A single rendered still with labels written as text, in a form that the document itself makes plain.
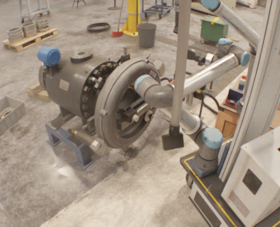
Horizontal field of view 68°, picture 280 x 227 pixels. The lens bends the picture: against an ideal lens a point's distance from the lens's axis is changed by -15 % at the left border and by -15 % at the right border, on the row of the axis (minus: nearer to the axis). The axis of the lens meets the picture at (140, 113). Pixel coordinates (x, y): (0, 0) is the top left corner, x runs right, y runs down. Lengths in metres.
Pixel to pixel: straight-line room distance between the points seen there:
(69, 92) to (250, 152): 1.45
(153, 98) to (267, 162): 0.71
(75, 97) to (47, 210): 0.99
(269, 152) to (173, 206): 0.97
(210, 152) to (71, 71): 1.28
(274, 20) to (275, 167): 0.75
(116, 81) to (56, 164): 1.13
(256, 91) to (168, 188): 1.19
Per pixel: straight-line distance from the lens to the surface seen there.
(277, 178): 1.30
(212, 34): 4.98
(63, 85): 2.08
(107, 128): 1.71
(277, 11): 1.20
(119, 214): 1.98
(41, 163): 2.46
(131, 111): 1.77
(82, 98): 1.94
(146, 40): 4.57
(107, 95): 1.64
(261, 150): 1.40
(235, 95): 2.41
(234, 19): 1.45
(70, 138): 2.23
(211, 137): 1.60
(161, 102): 1.17
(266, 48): 1.23
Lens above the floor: 1.74
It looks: 38 degrees down
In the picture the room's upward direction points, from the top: straight up
